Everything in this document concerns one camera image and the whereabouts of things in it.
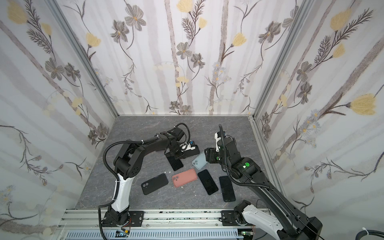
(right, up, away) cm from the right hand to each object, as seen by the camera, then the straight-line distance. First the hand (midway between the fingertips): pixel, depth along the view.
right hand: (207, 148), depth 72 cm
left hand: (-14, -6, +25) cm, 30 cm away
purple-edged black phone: (-18, -13, +20) cm, 30 cm away
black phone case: (-10, -5, +16) cm, 20 cm away
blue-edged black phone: (+2, -22, +17) cm, 28 cm away
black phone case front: (-30, -23, +14) cm, 40 cm away
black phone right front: (+12, -25, +13) cm, 31 cm away
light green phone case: (-3, -12, +24) cm, 27 cm away
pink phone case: (-13, -20, +16) cm, 29 cm away
